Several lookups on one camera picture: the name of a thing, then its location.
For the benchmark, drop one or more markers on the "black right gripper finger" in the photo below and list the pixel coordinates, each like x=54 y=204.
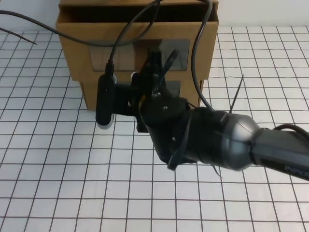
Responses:
x=149 y=74

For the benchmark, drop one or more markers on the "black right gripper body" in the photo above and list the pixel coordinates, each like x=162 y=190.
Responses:
x=168 y=118

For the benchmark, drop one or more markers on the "brown cardboard shoebox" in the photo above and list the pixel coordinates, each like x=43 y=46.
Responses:
x=90 y=28
x=185 y=89

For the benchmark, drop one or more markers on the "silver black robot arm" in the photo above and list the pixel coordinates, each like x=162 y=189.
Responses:
x=235 y=142

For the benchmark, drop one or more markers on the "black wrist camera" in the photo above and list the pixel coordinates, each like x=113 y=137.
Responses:
x=112 y=98

